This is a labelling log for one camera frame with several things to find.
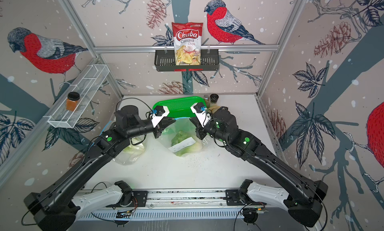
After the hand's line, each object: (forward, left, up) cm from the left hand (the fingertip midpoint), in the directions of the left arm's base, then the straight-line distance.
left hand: (174, 115), depth 64 cm
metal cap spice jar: (+34, -17, -27) cm, 47 cm away
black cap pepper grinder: (+33, -22, -24) cm, 47 cm away
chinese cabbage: (-6, -8, -22) cm, 24 cm away
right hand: (0, -8, -1) cm, 8 cm away
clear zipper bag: (+3, -4, -13) cm, 15 cm away
